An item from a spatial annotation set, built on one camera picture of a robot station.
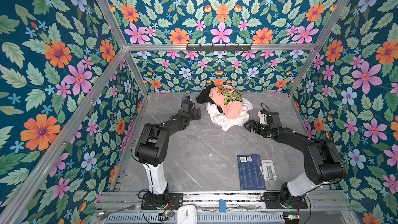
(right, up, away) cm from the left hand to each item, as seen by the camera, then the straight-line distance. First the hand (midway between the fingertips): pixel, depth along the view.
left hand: (196, 107), depth 98 cm
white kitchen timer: (-1, -48, -30) cm, 57 cm away
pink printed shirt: (+22, +6, +9) cm, 25 cm away
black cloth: (+5, +7, +15) cm, 17 cm away
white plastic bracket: (+40, -34, -16) cm, 55 cm away
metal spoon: (-39, -49, -29) cm, 69 cm away
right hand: (+34, -11, -4) cm, 36 cm away
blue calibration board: (+31, -37, -18) cm, 51 cm away
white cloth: (+16, -7, +3) cm, 17 cm away
